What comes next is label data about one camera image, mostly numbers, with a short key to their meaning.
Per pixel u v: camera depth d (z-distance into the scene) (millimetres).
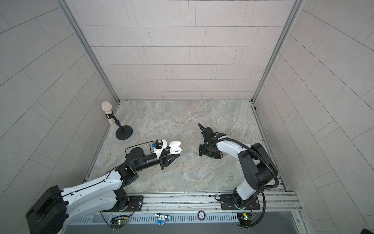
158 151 613
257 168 444
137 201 718
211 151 751
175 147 683
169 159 648
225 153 585
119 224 651
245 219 679
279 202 725
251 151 458
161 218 658
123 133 962
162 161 619
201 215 680
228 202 712
